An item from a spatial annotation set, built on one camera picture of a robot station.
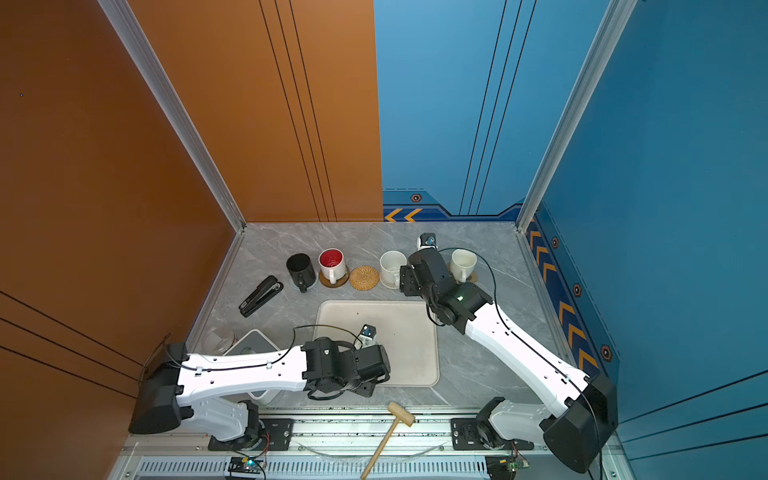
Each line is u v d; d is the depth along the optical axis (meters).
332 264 1.02
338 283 1.00
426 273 0.55
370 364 0.55
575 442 0.37
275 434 0.74
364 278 1.03
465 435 0.73
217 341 0.89
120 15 0.69
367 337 0.68
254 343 0.83
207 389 0.42
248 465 0.71
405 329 0.92
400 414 0.76
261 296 0.97
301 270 0.97
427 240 0.65
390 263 1.00
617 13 0.69
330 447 0.73
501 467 0.71
